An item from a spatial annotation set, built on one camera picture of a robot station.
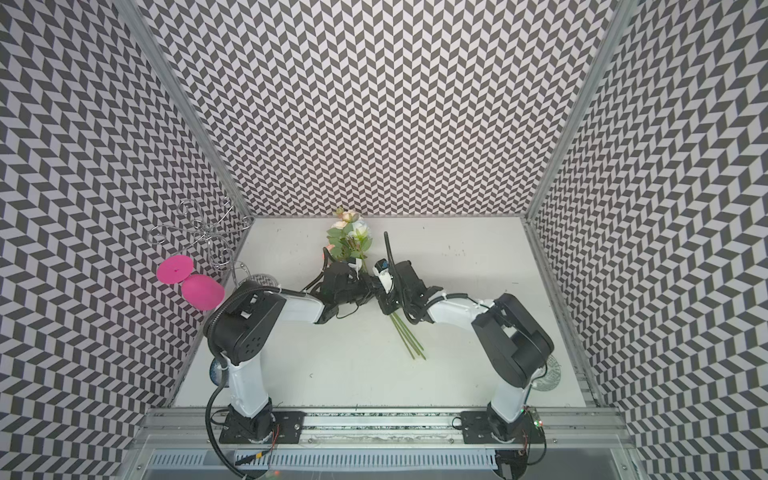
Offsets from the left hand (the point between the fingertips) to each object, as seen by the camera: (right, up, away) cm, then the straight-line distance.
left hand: (388, 285), depth 93 cm
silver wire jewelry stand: (-62, +19, +9) cm, 65 cm away
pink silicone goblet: (-43, +2, -24) cm, 49 cm away
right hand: (-2, -4, -2) cm, 5 cm away
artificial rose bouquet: (-13, +15, +7) cm, 21 cm away
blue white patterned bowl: (-45, -21, -16) cm, 52 cm away
